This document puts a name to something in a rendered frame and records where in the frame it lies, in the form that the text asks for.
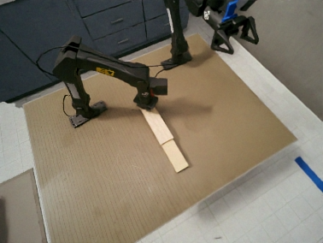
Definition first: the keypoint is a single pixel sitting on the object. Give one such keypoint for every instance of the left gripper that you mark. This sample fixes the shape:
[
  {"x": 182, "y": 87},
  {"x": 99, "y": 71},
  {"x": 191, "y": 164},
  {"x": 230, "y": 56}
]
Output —
[{"x": 229, "y": 23}]

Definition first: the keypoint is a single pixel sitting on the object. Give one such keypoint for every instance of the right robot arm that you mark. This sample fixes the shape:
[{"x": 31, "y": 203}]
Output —
[{"x": 87, "y": 58}]

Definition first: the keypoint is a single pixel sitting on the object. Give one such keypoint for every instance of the pale wooden slat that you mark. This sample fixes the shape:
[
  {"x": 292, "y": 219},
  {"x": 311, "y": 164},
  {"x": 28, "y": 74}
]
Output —
[{"x": 157, "y": 125}]

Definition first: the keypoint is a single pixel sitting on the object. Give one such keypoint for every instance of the light wooden bar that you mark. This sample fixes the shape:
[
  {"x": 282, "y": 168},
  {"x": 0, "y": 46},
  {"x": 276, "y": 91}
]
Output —
[{"x": 174, "y": 155}]

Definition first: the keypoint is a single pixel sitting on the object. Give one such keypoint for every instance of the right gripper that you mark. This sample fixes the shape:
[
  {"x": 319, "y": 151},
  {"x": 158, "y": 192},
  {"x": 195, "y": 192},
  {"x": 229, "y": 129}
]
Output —
[{"x": 146, "y": 103}]

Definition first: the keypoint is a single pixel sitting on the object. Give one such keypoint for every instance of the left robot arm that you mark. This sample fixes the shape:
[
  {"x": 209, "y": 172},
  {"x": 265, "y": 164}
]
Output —
[{"x": 205, "y": 8}]

